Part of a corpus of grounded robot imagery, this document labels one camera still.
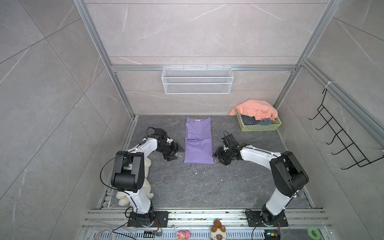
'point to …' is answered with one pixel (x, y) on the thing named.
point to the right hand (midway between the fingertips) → (213, 156)
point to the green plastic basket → (269, 127)
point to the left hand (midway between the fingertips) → (181, 151)
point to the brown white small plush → (218, 231)
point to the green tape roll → (314, 233)
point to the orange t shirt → (259, 109)
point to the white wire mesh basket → (198, 80)
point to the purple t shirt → (199, 148)
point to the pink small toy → (183, 235)
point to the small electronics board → (150, 234)
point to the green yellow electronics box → (272, 234)
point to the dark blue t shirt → (250, 120)
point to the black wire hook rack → (361, 159)
